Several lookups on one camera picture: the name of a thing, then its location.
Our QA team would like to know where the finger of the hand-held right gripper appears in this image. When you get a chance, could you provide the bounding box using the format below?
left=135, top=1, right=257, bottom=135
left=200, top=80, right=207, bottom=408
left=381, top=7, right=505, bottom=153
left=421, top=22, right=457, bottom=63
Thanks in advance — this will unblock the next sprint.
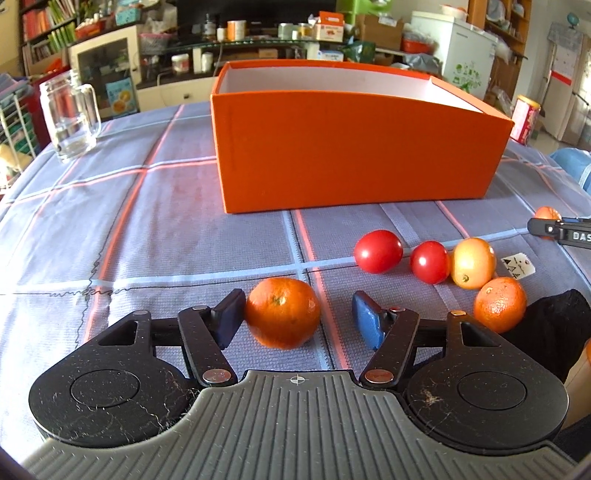
left=527, top=218, right=565, bottom=241

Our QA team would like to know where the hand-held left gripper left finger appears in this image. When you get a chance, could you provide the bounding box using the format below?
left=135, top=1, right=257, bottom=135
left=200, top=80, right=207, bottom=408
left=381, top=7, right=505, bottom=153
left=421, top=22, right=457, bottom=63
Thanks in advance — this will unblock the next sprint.
left=95, top=289, right=247, bottom=387

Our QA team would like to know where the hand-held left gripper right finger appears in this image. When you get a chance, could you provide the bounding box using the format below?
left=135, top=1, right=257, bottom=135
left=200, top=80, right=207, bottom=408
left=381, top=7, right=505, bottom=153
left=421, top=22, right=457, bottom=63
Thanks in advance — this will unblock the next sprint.
left=352, top=291, right=499, bottom=387

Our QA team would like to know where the small mandarin orange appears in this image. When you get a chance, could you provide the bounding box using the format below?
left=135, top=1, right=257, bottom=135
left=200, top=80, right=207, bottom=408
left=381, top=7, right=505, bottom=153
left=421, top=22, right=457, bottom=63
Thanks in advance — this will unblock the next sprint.
left=474, top=277, right=528, bottom=334
left=534, top=206, right=563, bottom=241

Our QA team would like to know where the large mandarin orange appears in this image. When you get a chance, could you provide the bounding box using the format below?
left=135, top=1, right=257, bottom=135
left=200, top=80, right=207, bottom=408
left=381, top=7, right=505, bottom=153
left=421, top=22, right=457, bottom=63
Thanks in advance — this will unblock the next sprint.
left=245, top=277, right=322, bottom=350

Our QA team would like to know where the orange cardboard box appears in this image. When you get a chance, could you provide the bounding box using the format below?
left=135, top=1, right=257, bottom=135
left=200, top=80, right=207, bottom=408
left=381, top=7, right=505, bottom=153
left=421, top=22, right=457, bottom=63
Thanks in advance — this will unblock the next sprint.
left=211, top=60, right=516, bottom=215

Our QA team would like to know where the small white paper tag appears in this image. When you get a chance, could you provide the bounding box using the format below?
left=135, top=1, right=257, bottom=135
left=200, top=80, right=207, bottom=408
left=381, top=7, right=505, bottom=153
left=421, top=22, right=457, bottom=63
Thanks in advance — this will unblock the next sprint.
left=501, top=252, right=534, bottom=278

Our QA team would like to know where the blue rounded seat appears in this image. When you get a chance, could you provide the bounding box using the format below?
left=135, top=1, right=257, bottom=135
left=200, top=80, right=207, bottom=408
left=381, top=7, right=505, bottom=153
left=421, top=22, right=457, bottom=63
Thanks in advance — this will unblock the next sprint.
left=549, top=148, right=591, bottom=193

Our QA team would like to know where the large red tomato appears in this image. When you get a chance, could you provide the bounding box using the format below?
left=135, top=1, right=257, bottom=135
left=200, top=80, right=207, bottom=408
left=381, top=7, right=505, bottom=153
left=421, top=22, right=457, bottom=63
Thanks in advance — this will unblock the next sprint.
left=353, top=229, right=404, bottom=274

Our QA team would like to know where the yellow orange round fruit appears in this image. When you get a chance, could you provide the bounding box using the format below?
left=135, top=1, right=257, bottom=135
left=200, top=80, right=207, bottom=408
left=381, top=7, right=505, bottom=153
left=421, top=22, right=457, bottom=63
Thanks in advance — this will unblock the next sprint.
left=451, top=237, right=498, bottom=291

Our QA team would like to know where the small red tomato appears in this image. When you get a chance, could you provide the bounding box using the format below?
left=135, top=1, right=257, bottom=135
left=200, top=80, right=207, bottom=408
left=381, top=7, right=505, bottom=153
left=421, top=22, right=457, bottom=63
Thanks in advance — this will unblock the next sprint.
left=410, top=241, right=451, bottom=285

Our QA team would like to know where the black cloth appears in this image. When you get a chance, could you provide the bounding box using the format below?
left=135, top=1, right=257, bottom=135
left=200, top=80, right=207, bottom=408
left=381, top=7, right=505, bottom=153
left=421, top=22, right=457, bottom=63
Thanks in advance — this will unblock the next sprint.
left=510, top=289, right=588, bottom=384

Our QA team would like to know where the red tin can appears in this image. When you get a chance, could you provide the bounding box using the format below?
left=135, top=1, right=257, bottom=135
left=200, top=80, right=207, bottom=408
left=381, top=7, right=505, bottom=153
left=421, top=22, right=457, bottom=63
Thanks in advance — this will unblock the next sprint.
left=510, top=95, right=542, bottom=145

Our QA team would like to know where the blue plaid tablecloth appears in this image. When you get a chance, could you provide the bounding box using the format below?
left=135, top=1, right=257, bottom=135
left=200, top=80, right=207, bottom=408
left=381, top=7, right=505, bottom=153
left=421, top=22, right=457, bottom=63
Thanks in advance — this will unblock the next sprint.
left=0, top=99, right=591, bottom=462

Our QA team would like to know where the white refrigerator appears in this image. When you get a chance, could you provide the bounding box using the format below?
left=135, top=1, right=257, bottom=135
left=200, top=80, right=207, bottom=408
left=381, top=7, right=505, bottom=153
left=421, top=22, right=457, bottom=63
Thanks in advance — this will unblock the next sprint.
left=410, top=10, right=500, bottom=99

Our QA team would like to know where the white low television cabinet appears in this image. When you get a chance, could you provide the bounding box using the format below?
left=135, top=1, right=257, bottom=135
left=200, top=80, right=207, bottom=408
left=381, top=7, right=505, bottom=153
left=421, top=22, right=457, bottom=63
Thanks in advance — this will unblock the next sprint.
left=136, top=39, right=354, bottom=110

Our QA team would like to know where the brown cardboard box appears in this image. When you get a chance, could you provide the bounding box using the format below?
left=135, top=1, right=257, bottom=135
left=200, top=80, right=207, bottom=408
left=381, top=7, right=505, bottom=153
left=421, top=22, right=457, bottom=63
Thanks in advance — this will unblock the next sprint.
left=357, top=15, right=405, bottom=52

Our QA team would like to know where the white glass door cabinet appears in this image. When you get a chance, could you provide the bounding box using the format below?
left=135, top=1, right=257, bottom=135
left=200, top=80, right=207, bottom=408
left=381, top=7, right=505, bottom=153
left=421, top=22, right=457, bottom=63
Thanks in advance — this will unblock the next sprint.
left=69, top=24, right=142, bottom=122

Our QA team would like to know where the pink plastic basket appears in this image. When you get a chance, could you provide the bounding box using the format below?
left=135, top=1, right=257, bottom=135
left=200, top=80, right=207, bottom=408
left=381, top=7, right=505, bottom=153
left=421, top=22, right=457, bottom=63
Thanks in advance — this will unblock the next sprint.
left=140, top=31, right=177, bottom=55

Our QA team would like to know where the green plastic drawer unit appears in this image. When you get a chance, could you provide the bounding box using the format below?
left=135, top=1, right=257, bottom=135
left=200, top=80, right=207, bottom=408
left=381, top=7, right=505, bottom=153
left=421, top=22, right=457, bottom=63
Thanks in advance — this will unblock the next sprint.
left=335, top=0, right=393, bottom=17

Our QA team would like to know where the red and white packet box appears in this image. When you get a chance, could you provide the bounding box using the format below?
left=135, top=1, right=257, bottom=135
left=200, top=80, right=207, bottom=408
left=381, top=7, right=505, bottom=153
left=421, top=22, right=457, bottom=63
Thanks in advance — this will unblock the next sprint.
left=312, top=11, right=345, bottom=42

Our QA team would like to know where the black television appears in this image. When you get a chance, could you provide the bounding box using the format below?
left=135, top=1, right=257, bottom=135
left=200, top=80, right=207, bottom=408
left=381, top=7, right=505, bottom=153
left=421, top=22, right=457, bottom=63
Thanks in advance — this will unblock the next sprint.
left=175, top=0, right=337, bottom=29

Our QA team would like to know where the wooden bookshelf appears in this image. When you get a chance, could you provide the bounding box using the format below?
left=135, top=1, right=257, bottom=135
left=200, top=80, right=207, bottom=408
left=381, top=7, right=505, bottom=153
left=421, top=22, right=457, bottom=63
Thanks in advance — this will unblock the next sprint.
left=18, top=0, right=80, bottom=77

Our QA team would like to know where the wall calendar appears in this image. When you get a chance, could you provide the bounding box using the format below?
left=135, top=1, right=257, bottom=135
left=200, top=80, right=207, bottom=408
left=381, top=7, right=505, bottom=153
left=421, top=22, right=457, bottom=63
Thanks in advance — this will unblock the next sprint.
left=547, top=21, right=585, bottom=86

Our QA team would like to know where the clear glass handled mug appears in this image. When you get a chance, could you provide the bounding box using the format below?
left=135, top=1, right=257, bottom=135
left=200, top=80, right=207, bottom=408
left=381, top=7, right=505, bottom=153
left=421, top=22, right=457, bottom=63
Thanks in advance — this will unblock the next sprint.
left=39, top=70, right=103, bottom=164

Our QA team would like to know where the white wire shopping trolley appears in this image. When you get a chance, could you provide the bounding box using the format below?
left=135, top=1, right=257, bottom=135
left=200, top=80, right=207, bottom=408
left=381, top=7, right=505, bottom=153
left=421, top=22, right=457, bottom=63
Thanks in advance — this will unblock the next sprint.
left=0, top=74, right=41, bottom=190

